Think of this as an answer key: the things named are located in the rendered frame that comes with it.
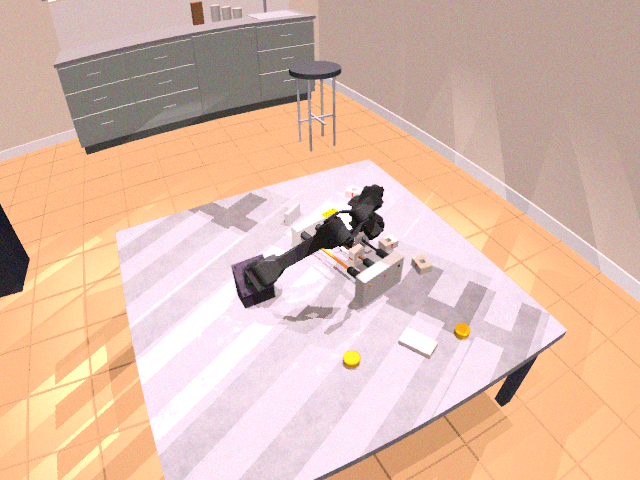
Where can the yellow short cylinder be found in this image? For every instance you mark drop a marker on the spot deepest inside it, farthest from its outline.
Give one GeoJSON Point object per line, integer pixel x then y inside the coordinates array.
{"type": "Point", "coordinates": [461, 331]}
{"type": "Point", "coordinates": [351, 359]}

